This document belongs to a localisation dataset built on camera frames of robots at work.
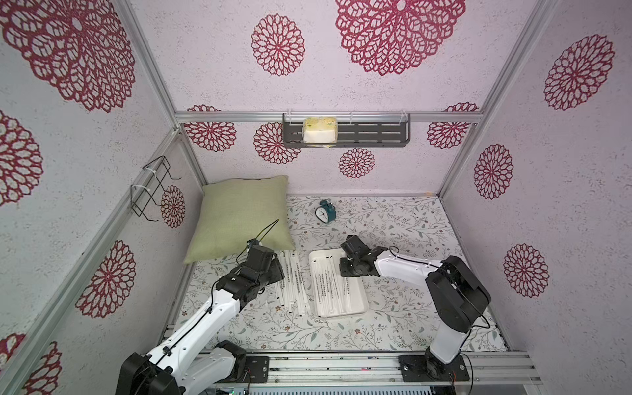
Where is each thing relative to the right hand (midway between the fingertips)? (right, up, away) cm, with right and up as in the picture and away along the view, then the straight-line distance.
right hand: (341, 266), depth 94 cm
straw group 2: (-3, -7, -3) cm, 8 cm away
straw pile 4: (-9, -8, -4) cm, 13 cm away
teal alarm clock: (-5, +21, +12) cm, 25 cm away
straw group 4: (+3, -9, -4) cm, 11 cm away
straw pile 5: (-5, -6, -3) cm, 9 cm away
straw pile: (-20, -8, -4) cm, 22 cm away
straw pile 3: (-15, -8, -4) cm, 18 cm away
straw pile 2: (-17, -6, -2) cm, 18 cm away
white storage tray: (-2, +4, +5) cm, 7 cm away
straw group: (-7, -6, -3) cm, 10 cm away
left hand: (-24, +1, -10) cm, 26 cm away
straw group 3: (0, -7, -4) cm, 8 cm away
